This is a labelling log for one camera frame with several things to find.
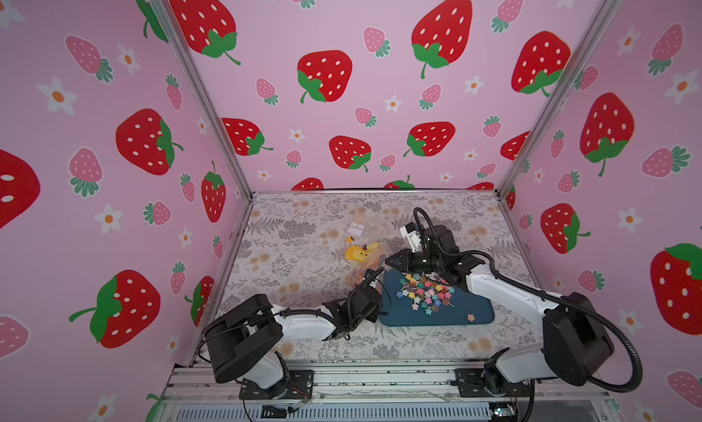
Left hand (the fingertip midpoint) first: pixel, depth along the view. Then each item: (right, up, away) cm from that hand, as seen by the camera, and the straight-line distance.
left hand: (378, 297), depth 87 cm
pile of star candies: (+17, +1, +3) cm, 17 cm away
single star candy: (+29, -6, -2) cm, 30 cm away
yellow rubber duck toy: (-6, +13, +11) cm, 18 cm away
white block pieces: (-9, +22, +17) cm, 29 cm away
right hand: (+1, +12, -8) cm, 14 cm away
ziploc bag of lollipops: (-8, +8, +5) cm, 12 cm away
